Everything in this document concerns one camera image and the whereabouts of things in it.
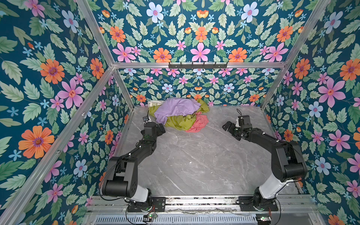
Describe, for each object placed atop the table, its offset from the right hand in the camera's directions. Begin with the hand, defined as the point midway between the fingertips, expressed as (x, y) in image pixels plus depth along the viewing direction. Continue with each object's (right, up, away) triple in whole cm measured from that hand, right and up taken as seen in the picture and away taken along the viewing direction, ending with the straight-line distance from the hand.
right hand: (227, 128), depth 96 cm
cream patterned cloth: (-58, +19, +17) cm, 63 cm away
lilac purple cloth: (-39, +16, +12) cm, 44 cm away
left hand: (-48, +4, -5) cm, 48 cm away
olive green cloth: (-30, +4, +1) cm, 31 cm away
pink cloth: (-17, +5, +11) cm, 21 cm away
